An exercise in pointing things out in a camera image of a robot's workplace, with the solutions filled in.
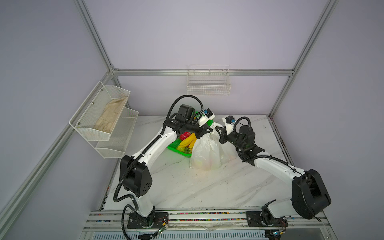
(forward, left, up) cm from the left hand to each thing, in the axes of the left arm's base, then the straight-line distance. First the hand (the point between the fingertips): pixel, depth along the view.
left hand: (210, 130), depth 78 cm
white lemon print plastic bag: (-9, +1, -8) cm, 13 cm away
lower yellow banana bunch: (+1, +13, -16) cm, 21 cm away
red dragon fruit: (+10, +15, -19) cm, 26 cm away
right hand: (+3, -3, 0) cm, 4 cm away
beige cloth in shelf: (+6, +55, +3) cm, 55 cm away
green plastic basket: (+2, +22, -19) cm, 29 cm away
